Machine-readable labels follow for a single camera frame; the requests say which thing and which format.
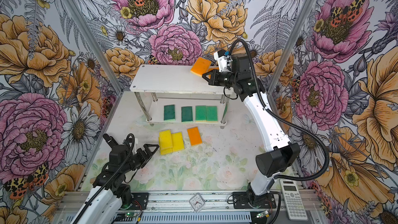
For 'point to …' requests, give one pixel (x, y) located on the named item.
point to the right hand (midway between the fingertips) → (203, 80)
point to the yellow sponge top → (165, 140)
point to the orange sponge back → (194, 136)
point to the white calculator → (293, 200)
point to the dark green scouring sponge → (186, 114)
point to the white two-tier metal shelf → (173, 95)
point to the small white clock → (197, 202)
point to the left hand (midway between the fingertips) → (156, 155)
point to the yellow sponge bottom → (166, 151)
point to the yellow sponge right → (178, 141)
